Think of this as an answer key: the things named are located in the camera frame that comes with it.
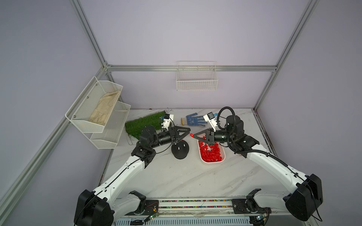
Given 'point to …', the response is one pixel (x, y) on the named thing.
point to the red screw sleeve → (192, 135)
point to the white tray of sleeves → (211, 154)
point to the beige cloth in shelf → (103, 108)
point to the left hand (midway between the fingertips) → (189, 133)
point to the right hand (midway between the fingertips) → (195, 138)
